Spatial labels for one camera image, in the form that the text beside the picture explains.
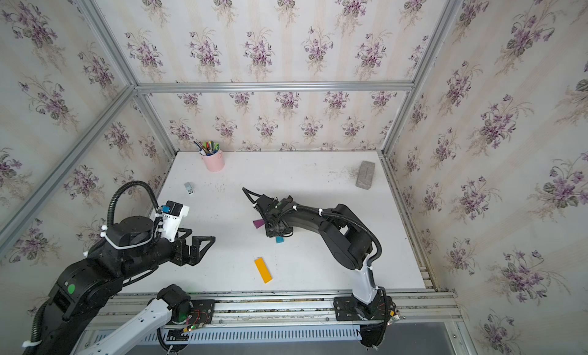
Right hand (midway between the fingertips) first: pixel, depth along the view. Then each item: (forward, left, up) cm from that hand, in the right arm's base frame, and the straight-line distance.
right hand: (278, 231), depth 91 cm
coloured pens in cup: (+37, +36, +11) cm, 53 cm away
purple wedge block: (+3, +8, +1) cm, 9 cm away
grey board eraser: (+29, -40, +2) cm, 49 cm away
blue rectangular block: (-4, 0, +1) cm, 4 cm away
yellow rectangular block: (-16, +4, -1) cm, 16 cm away
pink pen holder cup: (+33, +33, +5) cm, 47 cm away
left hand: (-14, +18, +27) cm, 35 cm away
